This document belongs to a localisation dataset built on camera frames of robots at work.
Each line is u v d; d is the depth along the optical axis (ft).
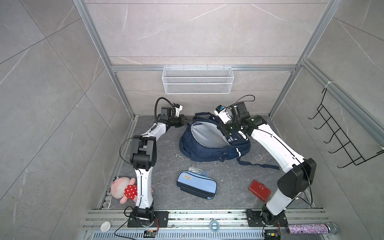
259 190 2.68
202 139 3.20
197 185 2.63
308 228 2.22
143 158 1.90
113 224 2.43
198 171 2.90
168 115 2.74
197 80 3.30
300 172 1.41
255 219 2.39
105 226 2.34
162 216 2.45
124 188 2.54
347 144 2.06
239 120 1.98
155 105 2.68
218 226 2.34
